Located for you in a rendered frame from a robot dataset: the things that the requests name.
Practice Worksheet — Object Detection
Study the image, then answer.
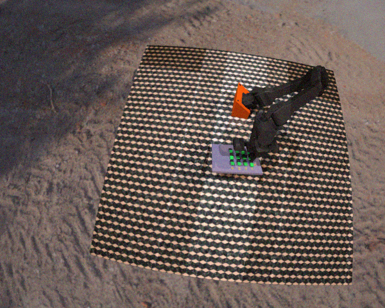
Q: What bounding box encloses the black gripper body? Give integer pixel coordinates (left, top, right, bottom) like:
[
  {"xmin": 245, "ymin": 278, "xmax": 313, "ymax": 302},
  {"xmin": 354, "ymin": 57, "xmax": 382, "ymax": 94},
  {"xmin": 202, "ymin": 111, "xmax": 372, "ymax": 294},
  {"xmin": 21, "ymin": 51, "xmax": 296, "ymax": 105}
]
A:
[{"xmin": 232, "ymin": 128, "xmax": 279, "ymax": 153}]

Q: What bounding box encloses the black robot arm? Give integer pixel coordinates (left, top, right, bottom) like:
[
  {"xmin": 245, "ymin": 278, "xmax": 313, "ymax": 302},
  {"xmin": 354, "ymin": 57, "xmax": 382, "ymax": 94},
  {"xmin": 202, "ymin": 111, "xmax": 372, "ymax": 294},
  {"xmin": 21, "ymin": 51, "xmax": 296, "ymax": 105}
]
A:
[{"xmin": 241, "ymin": 65, "xmax": 330, "ymax": 157}]

